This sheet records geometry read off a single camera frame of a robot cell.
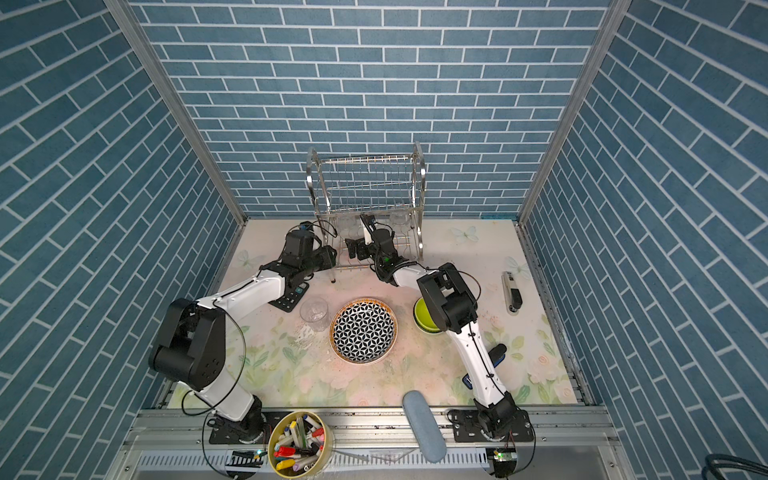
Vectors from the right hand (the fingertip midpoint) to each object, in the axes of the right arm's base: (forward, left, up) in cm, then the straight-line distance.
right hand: (356, 233), depth 103 cm
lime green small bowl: (-29, -24, -3) cm, 38 cm away
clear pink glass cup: (-28, +9, -6) cm, 30 cm away
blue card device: (-43, -37, -10) cm, 58 cm away
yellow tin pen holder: (-62, +2, -2) cm, 62 cm away
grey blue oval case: (-55, -26, -9) cm, 61 cm away
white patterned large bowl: (-32, -7, -9) cm, 34 cm away
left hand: (-12, +5, +4) cm, 13 cm away
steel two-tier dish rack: (+22, -9, +2) cm, 24 cm away
